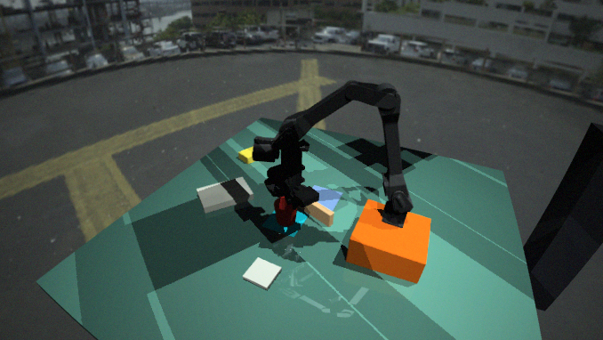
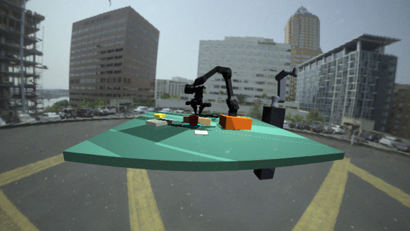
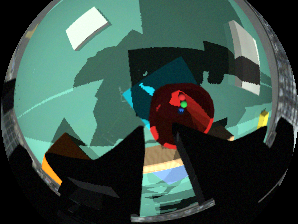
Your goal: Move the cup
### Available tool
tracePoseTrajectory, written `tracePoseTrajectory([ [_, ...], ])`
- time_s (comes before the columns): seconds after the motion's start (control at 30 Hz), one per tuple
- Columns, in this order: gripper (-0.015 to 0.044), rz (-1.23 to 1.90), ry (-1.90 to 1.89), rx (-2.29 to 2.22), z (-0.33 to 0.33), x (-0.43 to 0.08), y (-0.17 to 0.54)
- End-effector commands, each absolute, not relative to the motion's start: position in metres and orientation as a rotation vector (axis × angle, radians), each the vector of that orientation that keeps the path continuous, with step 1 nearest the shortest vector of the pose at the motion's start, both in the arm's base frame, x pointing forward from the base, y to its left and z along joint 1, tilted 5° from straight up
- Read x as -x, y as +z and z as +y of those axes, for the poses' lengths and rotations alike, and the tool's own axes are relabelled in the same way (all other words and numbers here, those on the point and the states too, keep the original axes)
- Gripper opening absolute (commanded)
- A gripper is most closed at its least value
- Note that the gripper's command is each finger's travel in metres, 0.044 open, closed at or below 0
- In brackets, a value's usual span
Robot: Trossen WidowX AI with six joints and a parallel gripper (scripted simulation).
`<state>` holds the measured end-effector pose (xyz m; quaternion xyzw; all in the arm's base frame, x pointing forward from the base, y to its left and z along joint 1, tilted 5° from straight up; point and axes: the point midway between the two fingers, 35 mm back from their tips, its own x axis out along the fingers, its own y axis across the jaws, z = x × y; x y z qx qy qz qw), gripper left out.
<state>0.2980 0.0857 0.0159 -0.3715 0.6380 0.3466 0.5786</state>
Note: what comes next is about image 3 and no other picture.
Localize white flat square tile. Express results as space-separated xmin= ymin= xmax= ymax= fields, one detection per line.
xmin=67 ymin=7 xmax=109 ymax=51

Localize yellow rectangular block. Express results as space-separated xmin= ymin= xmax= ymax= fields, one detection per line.
xmin=257 ymin=111 xmax=269 ymax=129

